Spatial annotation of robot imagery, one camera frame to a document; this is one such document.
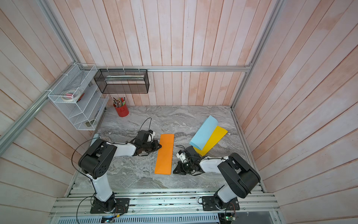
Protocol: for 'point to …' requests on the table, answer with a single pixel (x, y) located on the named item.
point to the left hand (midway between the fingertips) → (161, 148)
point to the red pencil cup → (122, 111)
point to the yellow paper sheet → (217, 134)
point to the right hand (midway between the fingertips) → (174, 171)
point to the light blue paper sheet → (204, 132)
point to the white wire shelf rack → (85, 113)
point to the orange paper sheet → (165, 156)
